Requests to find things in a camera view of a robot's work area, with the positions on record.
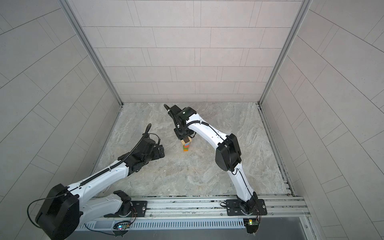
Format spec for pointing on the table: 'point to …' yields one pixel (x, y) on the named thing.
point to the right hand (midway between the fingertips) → (182, 136)
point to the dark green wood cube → (185, 148)
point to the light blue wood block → (187, 144)
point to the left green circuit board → (123, 226)
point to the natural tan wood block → (183, 143)
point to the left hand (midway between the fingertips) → (162, 148)
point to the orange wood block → (186, 150)
